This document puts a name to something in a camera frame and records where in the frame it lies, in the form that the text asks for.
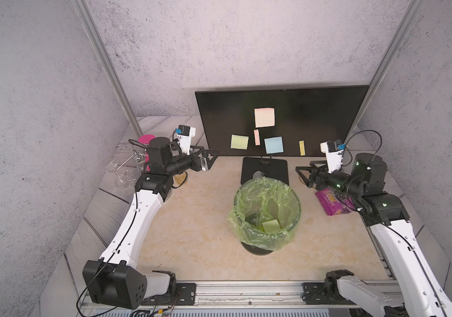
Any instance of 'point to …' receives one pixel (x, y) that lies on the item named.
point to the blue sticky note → (273, 144)
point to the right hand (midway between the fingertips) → (306, 165)
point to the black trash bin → (256, 250)
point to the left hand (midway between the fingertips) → (214, 151)
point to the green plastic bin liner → (265, 212)
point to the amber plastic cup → (178, 179)
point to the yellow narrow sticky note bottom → (301, 144)
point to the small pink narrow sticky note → (257, 138)
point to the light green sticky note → (271, 226)
